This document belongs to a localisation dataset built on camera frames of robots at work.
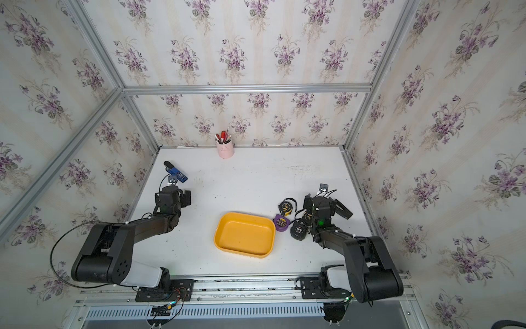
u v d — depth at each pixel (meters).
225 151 1.12
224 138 1.12
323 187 0.78
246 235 0.88
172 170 1.07
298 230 0.84
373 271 0.42
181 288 0.73
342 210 0.93
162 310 0.72
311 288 0.73
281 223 0.88
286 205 0.93
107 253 0.44
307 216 0.89
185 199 0.84
